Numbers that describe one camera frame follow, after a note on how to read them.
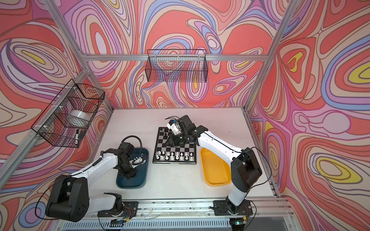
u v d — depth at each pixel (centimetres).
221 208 73
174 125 74
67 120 71
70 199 41
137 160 79
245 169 45
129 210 72
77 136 72
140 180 77
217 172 86
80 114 73
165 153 93
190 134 62
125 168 72
